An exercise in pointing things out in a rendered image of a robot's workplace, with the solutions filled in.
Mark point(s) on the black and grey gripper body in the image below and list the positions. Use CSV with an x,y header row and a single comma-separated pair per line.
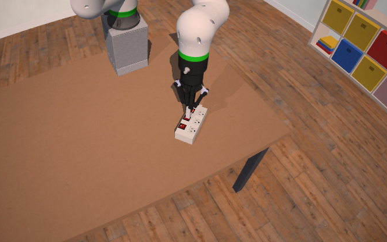
x,y
192,80

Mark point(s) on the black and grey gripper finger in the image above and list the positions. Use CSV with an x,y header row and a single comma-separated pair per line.
x,y
183,94
192,103

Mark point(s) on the white power strip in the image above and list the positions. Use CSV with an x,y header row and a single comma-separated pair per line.
x,y
188,128

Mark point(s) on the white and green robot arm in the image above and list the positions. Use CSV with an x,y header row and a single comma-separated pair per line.
x,y
195,27

